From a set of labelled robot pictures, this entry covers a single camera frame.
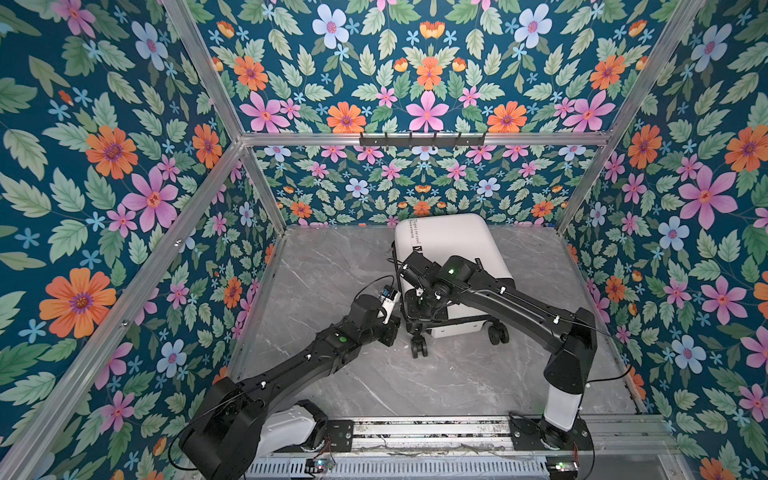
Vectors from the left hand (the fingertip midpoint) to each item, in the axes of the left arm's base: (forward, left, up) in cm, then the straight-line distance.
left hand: (405, 315), depth 81 cm
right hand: (-3, -1, +4) cm, 5 cm away
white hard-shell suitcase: (+23, -14, +7) cm, 27 cm away
